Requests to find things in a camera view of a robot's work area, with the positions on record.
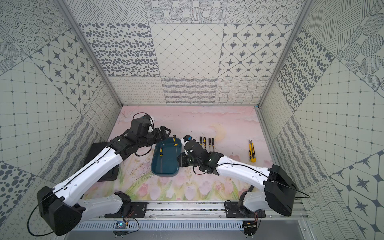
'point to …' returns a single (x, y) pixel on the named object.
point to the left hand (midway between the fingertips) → (165, 130)
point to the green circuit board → (120, 224)
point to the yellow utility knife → (252, 151)
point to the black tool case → (96, 148)
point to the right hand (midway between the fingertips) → (178, 159)
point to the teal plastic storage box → (164, 161)
